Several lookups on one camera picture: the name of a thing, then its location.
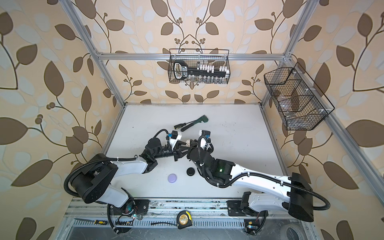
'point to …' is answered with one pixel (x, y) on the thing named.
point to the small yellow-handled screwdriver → (96, 221)
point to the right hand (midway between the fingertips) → (191, 143)
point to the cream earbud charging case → (188, 143)
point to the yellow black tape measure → (184, 219)
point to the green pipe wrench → (204, 118)
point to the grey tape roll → (292, 232)
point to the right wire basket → (301, 105)
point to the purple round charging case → (172, 178)
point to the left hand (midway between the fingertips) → (192, 147)
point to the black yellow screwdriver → (179, 125)
